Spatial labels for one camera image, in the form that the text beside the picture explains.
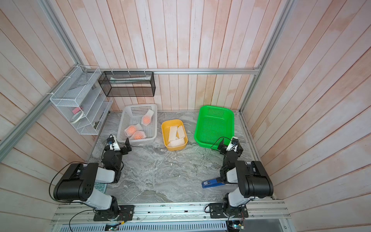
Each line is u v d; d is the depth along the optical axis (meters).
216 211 0.73
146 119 1.07
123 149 0.81
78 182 0.45
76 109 0.82
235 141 0.75
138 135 0.95
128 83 1.06
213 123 1.14
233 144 0.75
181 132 1.02
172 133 1.04
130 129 0.99
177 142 0.98
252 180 0.45
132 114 1.14
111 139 0.75
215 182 0.85
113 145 0.76
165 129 1.07
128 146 0.84
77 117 0.81
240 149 0.81
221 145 0.83
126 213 0.73
